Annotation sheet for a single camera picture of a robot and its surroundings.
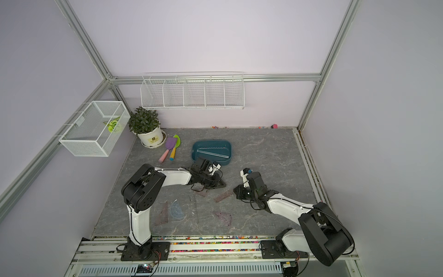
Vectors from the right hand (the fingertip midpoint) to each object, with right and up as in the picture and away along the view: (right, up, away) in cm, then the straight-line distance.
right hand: (233, 188), depth 88 cm
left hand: (-4, 0, +3) cm, 5 cm away
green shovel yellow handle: (-36, +22, +24) cm, 49 cm away
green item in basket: (-58, +33, -7) cm, 67 cm away
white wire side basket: (-67, +29, -5) cm, 74 cm away
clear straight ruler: (-8, +18, +20) cm, 28 cm away
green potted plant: (-52, +37, +11) cm, 65 cm away
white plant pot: (-50, +26, +18) cm, 59 cm away
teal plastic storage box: (-21, +23, +19) cm, 36 cm away
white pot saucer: (-46, +27, +28) cm, 60 cm away
